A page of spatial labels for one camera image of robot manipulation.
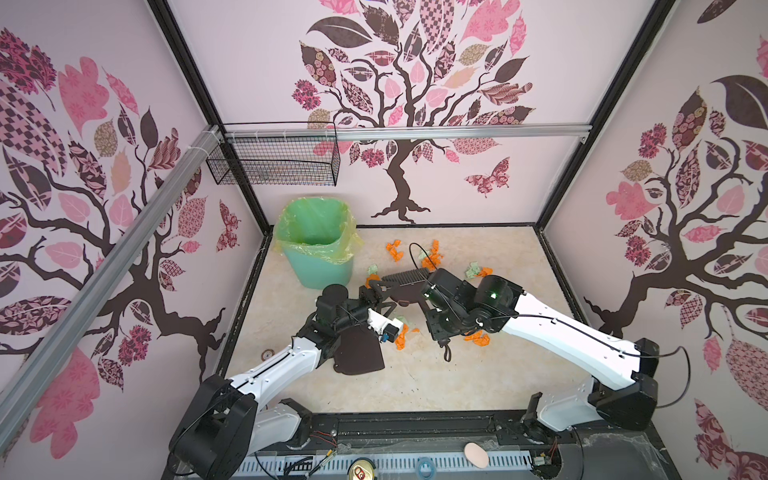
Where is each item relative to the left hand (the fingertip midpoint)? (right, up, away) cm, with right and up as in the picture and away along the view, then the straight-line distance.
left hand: (393, 288), depth 78 cm
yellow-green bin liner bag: (-26, +18, +25) cm, 40 cm away
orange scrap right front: (+26, -16, +10) cm, 32 cm away
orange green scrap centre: (+2, -17, +10) cm, 20 cm away
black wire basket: (-37, +42, +16) cm, 59 cm away
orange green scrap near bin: (-7, +1, +25) cm, 26 cm away
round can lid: (-7, -35, -18) cm, 40 cm away
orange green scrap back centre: (+16, +8, +31) cm, 36 cm away
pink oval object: (+20, -39, -9) cm, 45 cm away
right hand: (+9, -8, -8) cm, 14 cm away
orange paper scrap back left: (0, +11, +35) cm, 37 cm away
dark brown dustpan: (-11, -20, +9) cm, 25 cm away
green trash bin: (-27, +2, +22) cm, 34 cm away
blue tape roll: (+8, -42, -9) cm, 44 cm away
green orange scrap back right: (+30, +3, +28) cm, 41 cm away
